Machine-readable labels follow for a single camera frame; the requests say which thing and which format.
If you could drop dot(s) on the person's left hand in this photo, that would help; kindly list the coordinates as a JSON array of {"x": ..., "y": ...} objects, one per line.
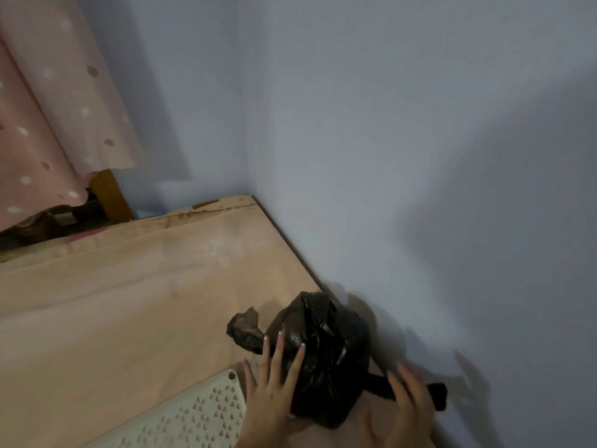
[{"x": 268, "y": 405}]

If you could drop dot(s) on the person's right hand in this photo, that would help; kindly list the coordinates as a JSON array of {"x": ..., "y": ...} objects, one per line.
[{"x": 412, "y": 415}]

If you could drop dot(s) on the black plastic bag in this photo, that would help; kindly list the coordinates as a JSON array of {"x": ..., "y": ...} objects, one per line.
[{"x": 326, "y": 349}]

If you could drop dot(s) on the beige plastic tray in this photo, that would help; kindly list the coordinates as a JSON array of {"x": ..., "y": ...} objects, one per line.
[{"x": 186, "y": 415}]

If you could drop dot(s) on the pink tablecloth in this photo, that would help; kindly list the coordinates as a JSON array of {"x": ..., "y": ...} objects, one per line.
[{"x": 116, "y": 298}]

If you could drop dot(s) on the pink polka-dot curtain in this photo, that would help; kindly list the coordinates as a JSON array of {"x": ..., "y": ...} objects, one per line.
[{"x": 42, "y": 111}]

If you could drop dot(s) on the brown wooden post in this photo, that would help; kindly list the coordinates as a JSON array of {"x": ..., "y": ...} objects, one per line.
[{"x": 112, "y": 195}]

